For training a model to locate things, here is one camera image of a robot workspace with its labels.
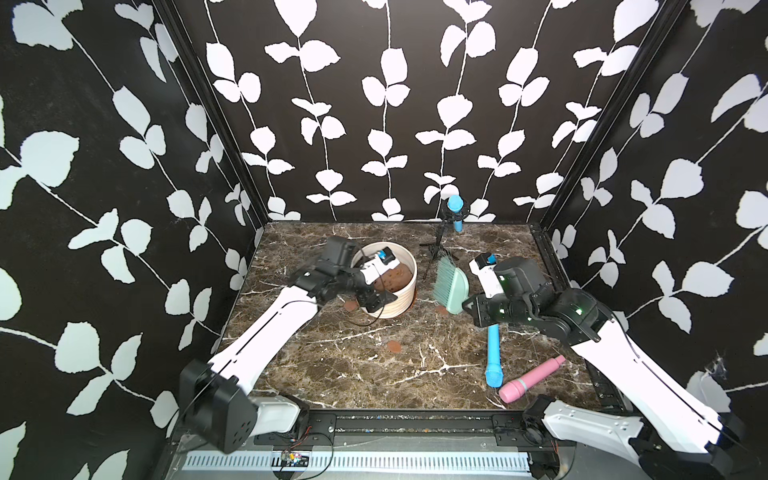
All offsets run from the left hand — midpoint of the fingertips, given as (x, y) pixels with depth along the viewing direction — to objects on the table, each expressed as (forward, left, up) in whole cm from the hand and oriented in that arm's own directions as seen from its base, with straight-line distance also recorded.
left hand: (387, 278), depth 77 cm
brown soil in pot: (+8, -2, -12) cm, 14 cm away
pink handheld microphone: (-24, -33, -18) cm, 44 cm away
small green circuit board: (-36, +24, -24) cm, 50 cm away
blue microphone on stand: (+26, -23, +2) cm, 35 cm away
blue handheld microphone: (-19, -29, -20) cm, 40 cm away
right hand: (-10, -17, +4) cm, 20 cm away
